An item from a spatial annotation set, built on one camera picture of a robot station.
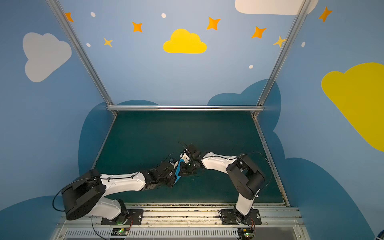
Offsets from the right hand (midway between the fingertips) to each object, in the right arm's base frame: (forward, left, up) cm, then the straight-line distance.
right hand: (178, 173), depth 85 cm
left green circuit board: (-29, +26, -5) cm, 39 cm away
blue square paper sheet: (-2, 0, 0) cm, 2 cm away
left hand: (-2, +1, -3) cm, 4 cm away
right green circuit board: (-26, -35, -5) cm, 44 cm away
